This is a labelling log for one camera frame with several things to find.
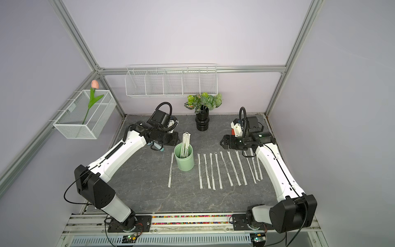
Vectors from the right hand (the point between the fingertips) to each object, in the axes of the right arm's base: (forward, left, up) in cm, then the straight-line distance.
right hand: (228, 142), depth 79 cm
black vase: (+27, +13, -12) cm, 32 cm away
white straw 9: (-2, -19, -21) cm, 28 cm away
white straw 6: (-5, -5, -21) cm, 22 cm away
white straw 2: (-7, +11, -21) cm, 25 cm away
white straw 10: (-6, -21, -21) cm, 30 cm away
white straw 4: (+3, +4, -21) cm, 22 cm away
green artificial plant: (+27, +14, +3) cm, 30 cm away
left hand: (0, +25, 0) cm, 25 cm away
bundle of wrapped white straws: (+2, +23, -8) cm, 25 cm away
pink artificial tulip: (+20, +71, +14) cm, 75 cm away
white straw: (-16, +14, -21) cm, 30 cm away
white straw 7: (-5, -10, -21) cm, 24 cm away
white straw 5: (-11, -2, -22) cm, 24 cm away
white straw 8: (-6, -16, -21) cm, 27 cm away
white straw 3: (-15, +7, -21) cm, 27 cm away
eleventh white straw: (-6, +33, -21) cm, 40 cm away
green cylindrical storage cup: (-5, +24, -14) cm, 28 cm away
